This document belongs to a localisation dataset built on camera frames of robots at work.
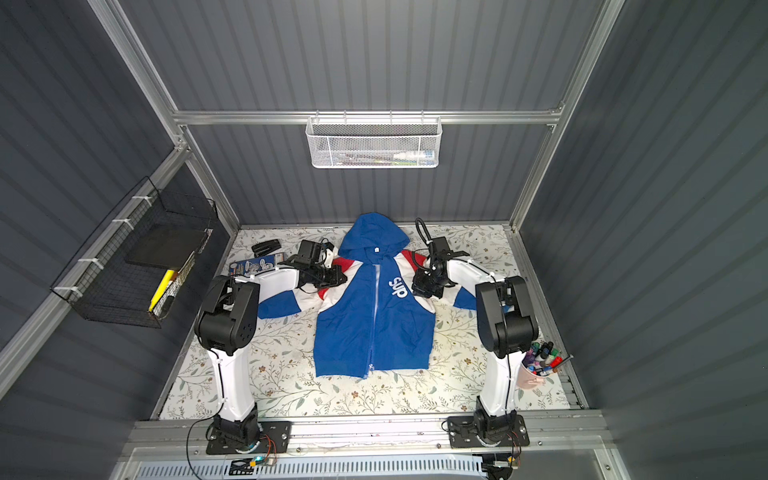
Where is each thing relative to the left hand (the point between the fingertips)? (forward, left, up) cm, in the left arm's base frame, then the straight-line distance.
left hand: (350, 280), depth 100 cm
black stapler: (+15, +34, -1) cm, 37 cm away
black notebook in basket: (-6, +45, +25) cm, 52 cm away
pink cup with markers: (-32, -50, +10) cm, 60 cm away
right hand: (-5, -22, +1) cm, 23 cm away
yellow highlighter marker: (-15, +42, +22) cm, 50 cm away
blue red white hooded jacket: (-13, -7, -3) cm, 15 cm away
